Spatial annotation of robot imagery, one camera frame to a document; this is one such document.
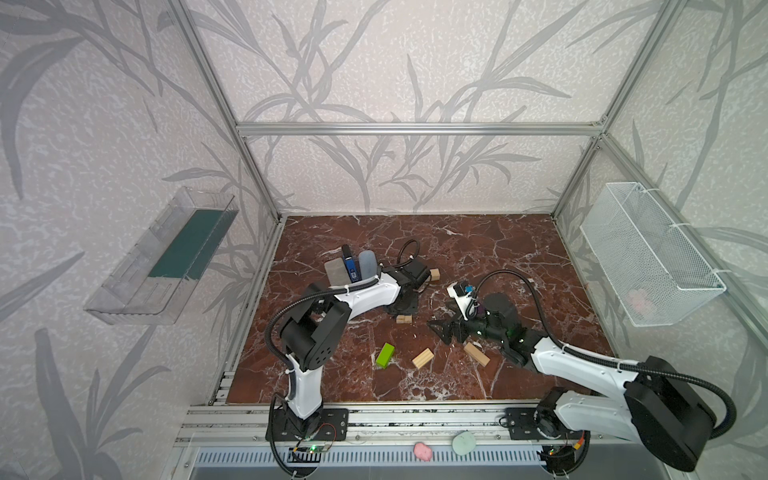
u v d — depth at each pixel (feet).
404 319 2.99
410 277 2.46
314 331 1.60
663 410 1.35
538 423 2.15
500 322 2.09
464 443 2.27
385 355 2.75
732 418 1.35
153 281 2.08
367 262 3.38
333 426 2.37
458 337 2.35
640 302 2.41
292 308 1.52
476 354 2.77
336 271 3.32
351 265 3.28
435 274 3.33
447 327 2.30
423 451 2.23
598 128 3.07
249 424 2.47
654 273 2.07
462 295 2.33
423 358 2.76
